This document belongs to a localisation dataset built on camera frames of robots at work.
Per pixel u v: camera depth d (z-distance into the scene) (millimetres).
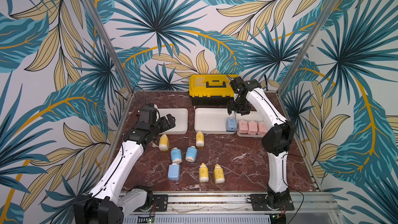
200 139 864
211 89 977
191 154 819
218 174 747
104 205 369
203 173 750
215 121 1010
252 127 928
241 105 750
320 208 750
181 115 1069
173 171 801
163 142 855
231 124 933
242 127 927
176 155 818
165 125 694
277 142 548
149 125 577
